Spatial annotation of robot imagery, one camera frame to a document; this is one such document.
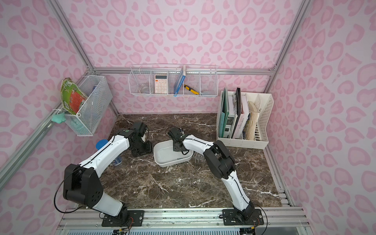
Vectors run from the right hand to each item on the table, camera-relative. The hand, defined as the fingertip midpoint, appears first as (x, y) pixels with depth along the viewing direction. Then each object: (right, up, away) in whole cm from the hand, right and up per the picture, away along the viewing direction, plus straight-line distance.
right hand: (178, 146), depth 99 cm
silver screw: (+15, -7, -4) cm, 17 cm away
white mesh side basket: (-46, +34, -13) cm, 58 cm away
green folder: (+27, +19, -18) cm, 37 cm away
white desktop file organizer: (+58, +29, +1) cm, 65 cm away
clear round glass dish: (-21, +38, -4) cm, 44 cm away
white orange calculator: (-11, +41, -4) cm, 43 cm away
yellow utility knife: (+9, +38, -2) cm, 39 cm away
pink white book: (+38, +22, -20) cm, 48 cm away
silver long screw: (+12, -9, -6) cm, 16 cm away
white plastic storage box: (-9, -5, -2) cm, 11 cm away
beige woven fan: (+47, +21, -10) cm, 52 cm away
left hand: (-16, 0, -13) cm, 21 cm away
